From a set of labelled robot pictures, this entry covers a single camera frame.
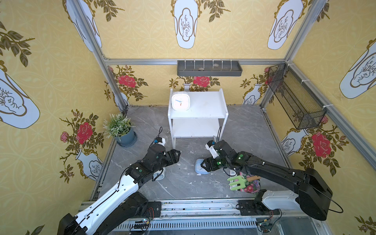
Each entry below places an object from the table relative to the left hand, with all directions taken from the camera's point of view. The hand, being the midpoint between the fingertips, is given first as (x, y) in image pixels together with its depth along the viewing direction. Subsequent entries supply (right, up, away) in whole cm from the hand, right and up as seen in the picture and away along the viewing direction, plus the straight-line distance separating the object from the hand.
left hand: (178, 154), depth 78 cm
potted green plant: (-34, +15, +6) cm, 38 cm away
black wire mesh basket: (+71, +25, +5) cm, 75 cm away
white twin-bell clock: (-10, -13, +3) cm, 17 cm away
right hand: (+15, -7, +3) cm, 17 cm away
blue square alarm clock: (+11, -10, +6) cm, 16 cm away
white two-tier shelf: (+14, +19, -6) cm, 24 cm away
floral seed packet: (+41, -19, +4) cm, 45 cm away
